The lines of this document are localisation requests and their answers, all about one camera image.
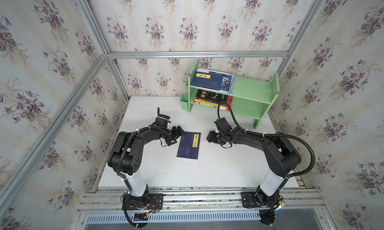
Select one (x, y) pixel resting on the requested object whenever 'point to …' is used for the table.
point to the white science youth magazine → (227, 81)
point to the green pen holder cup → (184, 101)
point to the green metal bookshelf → (245, 96)
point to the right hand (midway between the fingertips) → (208, 140)
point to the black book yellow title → (211, 96)
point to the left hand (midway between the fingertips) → (181, 135)
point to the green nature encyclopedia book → (209, 105)
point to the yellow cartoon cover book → (209, 102)
